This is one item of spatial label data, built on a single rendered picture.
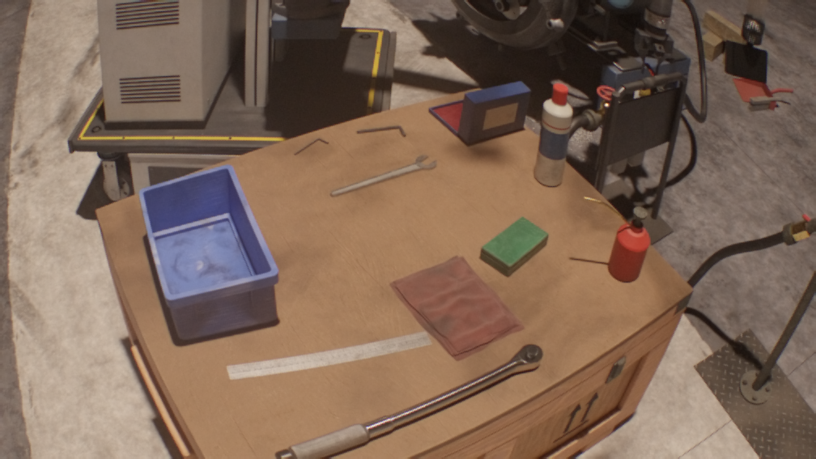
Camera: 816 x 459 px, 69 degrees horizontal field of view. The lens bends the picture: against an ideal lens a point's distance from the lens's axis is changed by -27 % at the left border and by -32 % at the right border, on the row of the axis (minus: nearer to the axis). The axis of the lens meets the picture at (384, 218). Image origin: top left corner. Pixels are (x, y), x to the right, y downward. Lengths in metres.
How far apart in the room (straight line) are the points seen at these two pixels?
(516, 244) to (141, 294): 0.69
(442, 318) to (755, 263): 1.45
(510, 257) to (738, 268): 1.21
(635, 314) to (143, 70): 1.36
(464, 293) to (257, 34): 0.94
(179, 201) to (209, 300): 0.28
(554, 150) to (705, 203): 1.16
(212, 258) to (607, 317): 0.72
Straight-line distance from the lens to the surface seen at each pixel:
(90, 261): 2.21
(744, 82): 3.79
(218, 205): 1.48
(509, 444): 1.36
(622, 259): 1.44
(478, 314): 1.32
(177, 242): 1.47
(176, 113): 2.05
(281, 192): 1.57
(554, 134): 1.57
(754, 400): 2.04
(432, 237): 1.48
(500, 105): 1.69
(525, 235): 1.47
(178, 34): 1.93
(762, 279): 2.45
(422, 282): 1.38
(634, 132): 2.09
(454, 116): 1.79
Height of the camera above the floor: 1.44
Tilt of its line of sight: 40 degrees down
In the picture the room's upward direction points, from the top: 3 degrees clockwise
